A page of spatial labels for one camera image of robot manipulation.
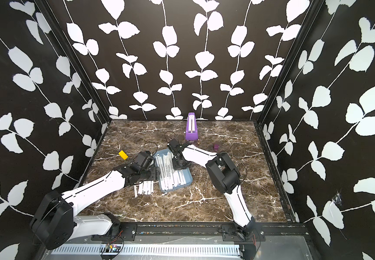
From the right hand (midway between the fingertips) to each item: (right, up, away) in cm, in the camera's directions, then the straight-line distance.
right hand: (177, 165), depth 96 cm
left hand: (-11, -1, -10) cm, 14 cm away
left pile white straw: (-17, -11, -8) cm, 21 cm away
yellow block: (-35, +6, +4) cm, 36 cm away
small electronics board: (-27, -32, -25) cm, 49 cm away
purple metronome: (+9, +19, +11) cm, 24 cm away
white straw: (-5, -6, -5) cm, 9 cm away
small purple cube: (+25, +11, +9) cm, 29 cm away
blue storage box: (+7, -5, -3) cm, 9 cm away
